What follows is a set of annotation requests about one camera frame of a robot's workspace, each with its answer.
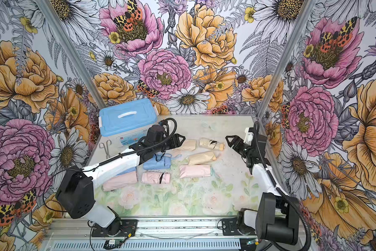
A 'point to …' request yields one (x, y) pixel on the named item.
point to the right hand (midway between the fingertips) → (228, 142)
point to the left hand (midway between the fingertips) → (180, 142)
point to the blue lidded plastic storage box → (128, 124)
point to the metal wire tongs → (106, 150)
